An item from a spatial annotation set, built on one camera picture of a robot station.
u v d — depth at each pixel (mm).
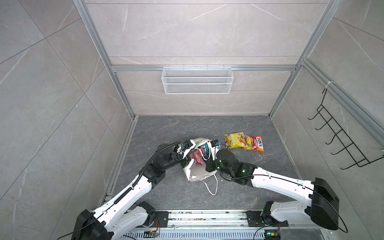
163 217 731
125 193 462
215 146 663
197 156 766
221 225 730
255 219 728
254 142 1004
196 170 829
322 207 386
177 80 1009
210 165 661
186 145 592
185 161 637
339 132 672
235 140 998
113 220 405
